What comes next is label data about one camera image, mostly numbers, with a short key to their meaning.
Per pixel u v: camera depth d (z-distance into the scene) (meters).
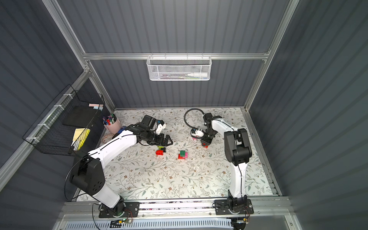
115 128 1.00
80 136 0.63
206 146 0.96
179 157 0.92
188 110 0.87
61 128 0.72
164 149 0.94
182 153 0.89
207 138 0.88
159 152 0.94
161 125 0.79
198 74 0.91
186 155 0.91
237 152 0.56
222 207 0.74
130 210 0.74
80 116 0.77
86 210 0.76
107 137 1.02
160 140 0.75
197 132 0.91
